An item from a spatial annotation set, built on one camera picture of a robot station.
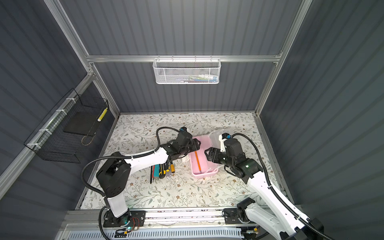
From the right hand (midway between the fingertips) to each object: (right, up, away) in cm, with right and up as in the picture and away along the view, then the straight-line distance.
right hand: (211, 153), depth 76 cm
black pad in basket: (-68, +16, +2) cm, 70 cm away
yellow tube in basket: (-60, +21, +6) cm, 64 cm away
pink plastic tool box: (-5, -10, +15) cm, 19 cm away
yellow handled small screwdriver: (-22, -11, +13) cm, 28 cm away
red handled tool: (-34, -14, +13) cm, 39 cm away
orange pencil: (-7, -7, +18) cm, 21 cm away
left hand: (-6, +4, +12) cm, 14 cm away
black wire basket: (-73, +11, -5) cm, 74 cm away
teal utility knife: (-32, -12, +13) cm, 36 cm away
